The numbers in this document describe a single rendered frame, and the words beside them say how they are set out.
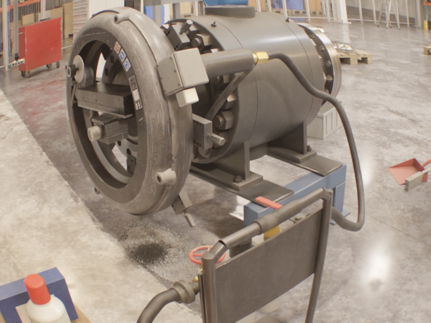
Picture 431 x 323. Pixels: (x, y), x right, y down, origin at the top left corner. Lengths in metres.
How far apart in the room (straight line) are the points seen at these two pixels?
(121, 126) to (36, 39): 5.50
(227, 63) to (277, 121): 0.51
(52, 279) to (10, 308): 0.12
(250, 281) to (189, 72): 0.56
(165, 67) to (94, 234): 1.01
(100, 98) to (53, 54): 5.50
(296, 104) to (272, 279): 0.93
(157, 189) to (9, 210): 1.23
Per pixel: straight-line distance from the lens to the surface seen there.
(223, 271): 0.95
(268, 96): 1.72
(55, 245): 2.07
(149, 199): 1.52
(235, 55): 1.40
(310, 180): 1.89
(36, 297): 0.59
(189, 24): 1.36
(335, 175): 1.99
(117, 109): 1.48
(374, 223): 2.09
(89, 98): 1.66
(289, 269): 1.13
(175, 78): 1.28
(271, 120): 1.79
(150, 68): 1.36
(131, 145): 1.76
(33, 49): 6.90
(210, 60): 1.34
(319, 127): 3.04
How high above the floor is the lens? 1.03
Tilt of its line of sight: 22 degrees down
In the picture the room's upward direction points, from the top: 4 degrees counter-clockwise
